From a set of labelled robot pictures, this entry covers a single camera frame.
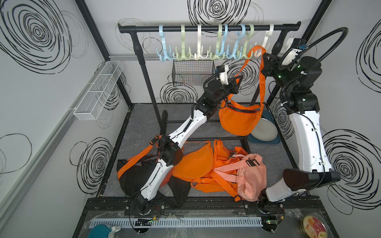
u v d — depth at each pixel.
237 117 0.86
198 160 0.87
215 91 0.59
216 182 0.79
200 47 0.58
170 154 0.57
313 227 0.65
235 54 0.60
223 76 0.66
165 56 0.59
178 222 0.77
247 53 0.61
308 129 0.43
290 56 0.50
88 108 0.72
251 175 0.81
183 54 0.60
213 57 0.61
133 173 0.84
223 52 0.58
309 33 0.81
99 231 0.62
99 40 0.83
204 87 0.59
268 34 0.53
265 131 1.02
